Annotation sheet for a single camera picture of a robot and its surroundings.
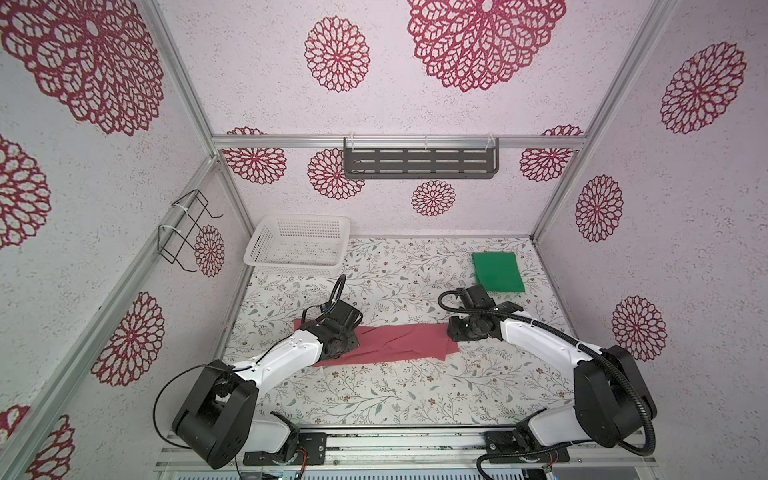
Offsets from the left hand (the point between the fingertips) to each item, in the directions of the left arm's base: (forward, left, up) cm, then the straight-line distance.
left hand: (347, 346), depth 88 cm
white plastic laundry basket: (+44, +23, -3) cm, 50 cm away
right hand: (+4, -31, +3) cm, 32 cm away
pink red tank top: (+2, -10, -1) cm, 10 cm away
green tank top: (+30, -53, -3) cm, 61 cm away
